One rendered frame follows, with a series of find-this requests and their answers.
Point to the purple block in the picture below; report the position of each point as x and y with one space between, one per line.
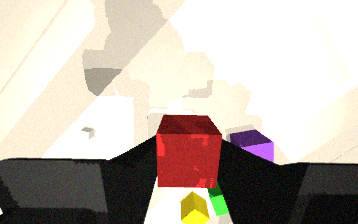
254 142

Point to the red block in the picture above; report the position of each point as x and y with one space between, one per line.
188 151

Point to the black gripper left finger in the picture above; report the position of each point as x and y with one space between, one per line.
118 190

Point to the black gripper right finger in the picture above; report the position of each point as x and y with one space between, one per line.
259 191

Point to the yellow block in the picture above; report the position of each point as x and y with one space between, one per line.
194 209

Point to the green block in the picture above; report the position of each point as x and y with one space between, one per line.
217 200

